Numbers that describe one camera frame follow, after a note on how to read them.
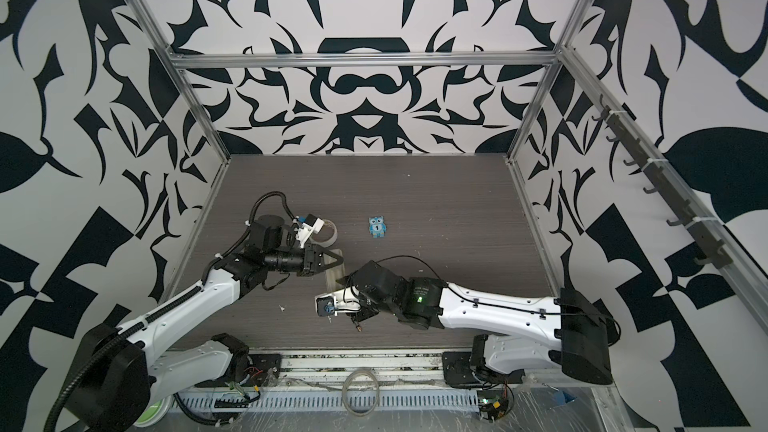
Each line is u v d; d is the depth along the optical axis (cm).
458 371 74
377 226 99
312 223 74
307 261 67
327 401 65
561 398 71
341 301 58
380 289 52
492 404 71
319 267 70
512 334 45
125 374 40
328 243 95
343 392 71
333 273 73
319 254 70
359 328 81
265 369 73
